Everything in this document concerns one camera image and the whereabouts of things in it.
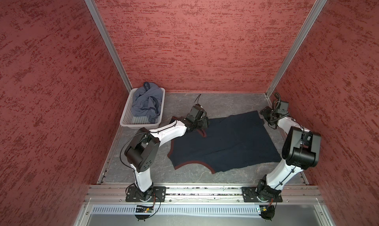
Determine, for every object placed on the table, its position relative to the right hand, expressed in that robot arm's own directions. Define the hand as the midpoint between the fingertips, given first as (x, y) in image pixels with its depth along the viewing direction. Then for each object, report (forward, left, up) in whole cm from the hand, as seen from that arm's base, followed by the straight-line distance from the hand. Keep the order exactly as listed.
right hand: (262, 114), depth 97 cm
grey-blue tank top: (+12, +80, +3) cm, 81 cm away
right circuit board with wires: (-53, +11, -9) cm, 55 cm away
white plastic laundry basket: (-1, +92, -2) cm, 92 cm away
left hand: (-9, +39, +3) cm, 40 cm away
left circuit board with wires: (-52, +74, -10) cm, 91 cm away
